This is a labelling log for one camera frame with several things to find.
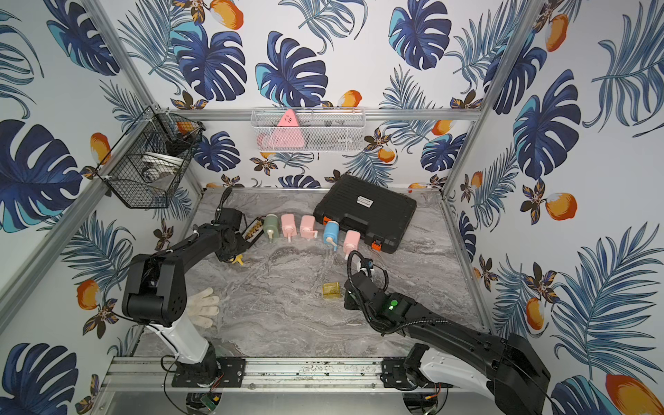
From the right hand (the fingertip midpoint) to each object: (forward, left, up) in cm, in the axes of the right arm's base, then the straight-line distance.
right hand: (349, 290), depth 81 cm
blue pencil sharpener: (+23, +6, -1) cm, 24 cm away
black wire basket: (+28, +60, +29) cm, 73 cm away
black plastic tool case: (+35, -13, -2) cm, 37 cm away
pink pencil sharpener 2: (+27, +16, -2) cm, 31 cm away
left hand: (+17, +41, -2) cm, 45 cm away
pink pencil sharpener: (+27, +23, -2) cm, 35 cm away
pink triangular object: (+46, +21, +27) cm, 57 cm away
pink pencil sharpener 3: (+20, -1, -2) cm, 20 cm away
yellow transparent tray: (+4, +6, -9) cm, 12 cm away
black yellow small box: (+27, +38, -5) cm, 46 cm away
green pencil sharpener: (+26, +29, -2) cm, 39 cm away
